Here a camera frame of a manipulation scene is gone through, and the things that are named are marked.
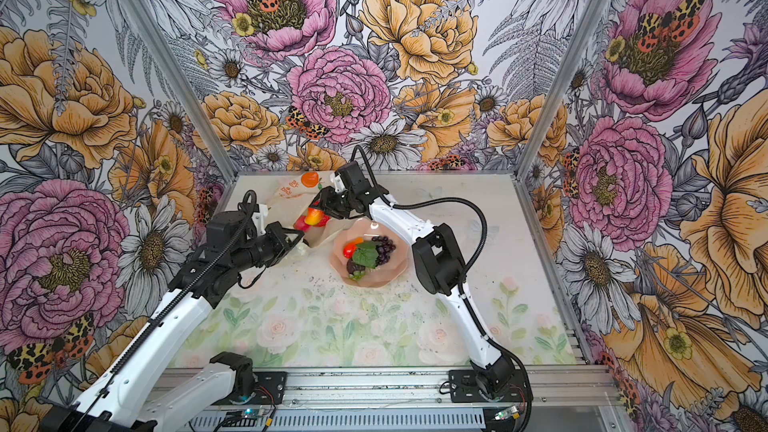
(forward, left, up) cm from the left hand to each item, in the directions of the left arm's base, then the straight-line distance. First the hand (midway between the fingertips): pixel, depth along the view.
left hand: (305, 241), depth 75 cm
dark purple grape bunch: (+7, -19, -16) cm, 26 cm away
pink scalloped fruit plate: (+3, -22, -22) cm, 31 cm away
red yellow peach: (+9, -9, -18) cm, 22 cm away
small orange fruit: (+14, +2, -8) cm, 16 cm away
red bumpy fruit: (+15, +6, -14) cm, 21 cm away
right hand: (+15, +1, -8) cm, 17 cm away
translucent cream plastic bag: (+17, +8, -5) cm, 19 cm away
